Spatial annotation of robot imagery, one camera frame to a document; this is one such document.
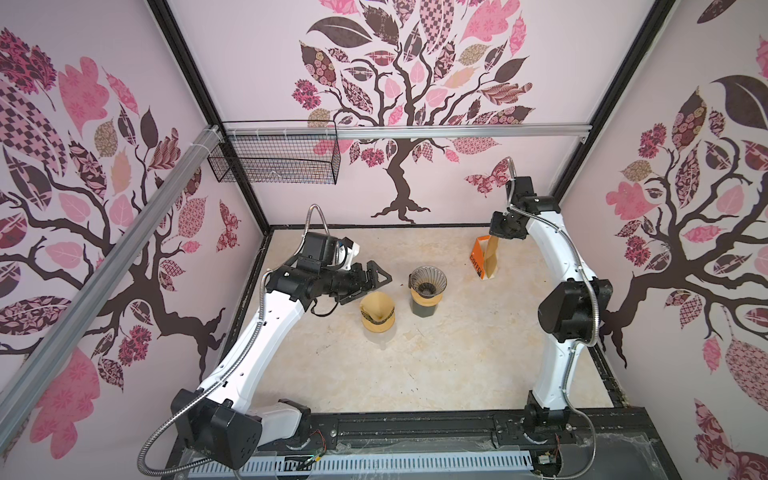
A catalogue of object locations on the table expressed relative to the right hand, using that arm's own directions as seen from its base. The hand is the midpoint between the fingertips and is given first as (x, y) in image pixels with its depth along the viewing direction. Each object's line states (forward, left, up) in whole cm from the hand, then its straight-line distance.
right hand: (501, 226), depth 92 cm
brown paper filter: (-5, +2, -8) cm, 10 cm away
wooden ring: (-20, +24, -12) cm, 34 cm away
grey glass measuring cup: (-20, +25, -18) cm, 37 cm away
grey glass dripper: (-14, +23, -9) cm, 29 cm away
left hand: (-26, +38, +5) cm, 46 cm away
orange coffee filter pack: (-1, +5, -14) cm, 15 cm away
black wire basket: (+22, +72, +14) cm, 76 cm away
